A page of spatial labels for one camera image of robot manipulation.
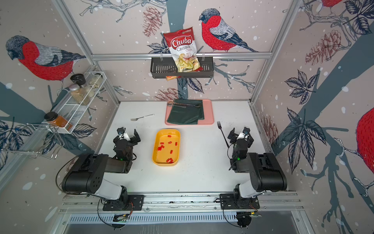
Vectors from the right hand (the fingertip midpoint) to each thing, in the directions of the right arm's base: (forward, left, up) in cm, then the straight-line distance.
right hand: (240, 129), depth 90 cm
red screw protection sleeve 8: (-18, +43, -10) cm, 48 cm away
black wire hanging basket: (+32, +53, +24) cm, 66 cm away
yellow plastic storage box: (-8, +48, -11) cm, 50 cm away
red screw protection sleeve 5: (-10, +52, -10) cm, 54 cm away
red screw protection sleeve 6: (-12, +44, -11) cm, 47 cm away
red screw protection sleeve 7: (-18, +45, -10) cm, 50 cm away
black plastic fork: (+9, +11, -11) cm, 17 cm away
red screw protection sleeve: (-6, +41, -10) cm, 43 cm away
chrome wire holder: (-21, +99, +18) cm, 102 cm away
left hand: (-3, +70, +2) cm, 70 cm away
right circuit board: (-45, +4, -12) cm, 46 cm away
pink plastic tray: (+20, +19, -10) cm, 29 cm away
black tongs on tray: (+29, +41, -10) cm, 51 cm away
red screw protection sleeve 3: (-6, +51, -10) cm, 53 cm away
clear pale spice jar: (+15, +89, +25) cm, 93 cm away
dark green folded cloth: (+19, +34, -10) cm, 40 cm away
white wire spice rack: (-6, +93, +21) cm, 96 cm away
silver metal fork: (+14, +75, -10) cm, 77 cm away
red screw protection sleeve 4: (-8, +50, -10) cm, 52 cm away
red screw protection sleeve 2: (-6, +46, -10) cm, 47 cm away
